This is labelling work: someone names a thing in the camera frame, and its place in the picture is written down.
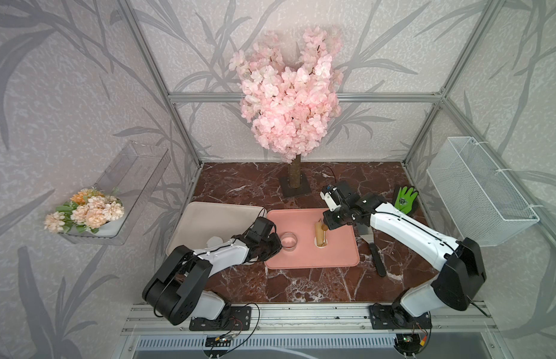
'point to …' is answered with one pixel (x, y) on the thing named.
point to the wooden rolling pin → (319, 233)
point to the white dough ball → (317, 246)
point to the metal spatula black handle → (366, 234)
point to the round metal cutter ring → (288, 241)
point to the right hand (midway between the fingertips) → (325, 218)
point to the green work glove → (405, 199)
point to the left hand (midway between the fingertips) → (284, 246)
